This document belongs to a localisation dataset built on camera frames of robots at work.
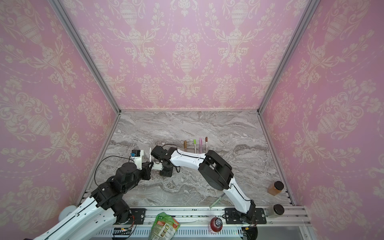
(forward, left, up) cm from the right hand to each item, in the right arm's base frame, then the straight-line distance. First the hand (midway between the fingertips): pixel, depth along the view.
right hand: (165, 170), depth 90 cm
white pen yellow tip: (+1, +5, +19) cm, 19 cm away
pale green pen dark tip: (-18, -28, -1) cm, 34 cm away
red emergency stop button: (-30, -26, +11) cm, 41 cm away
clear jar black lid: (-25, -53, +6) cm, 59 cm away
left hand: (-3, +3, +15) cm, 15 cm away
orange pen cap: (+19, -12, 0) cm, 22 cm away
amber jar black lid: (-15, -58, +7) cm, 60 cm away
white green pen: (+14, -18, 0) cm, 23 cm away
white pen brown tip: (+19, -26, -1) cm, 33 cm away
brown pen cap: (+21, -27, 0) cm, 34 cm away
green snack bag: (-29, -2, +3) cm, 29 cm away
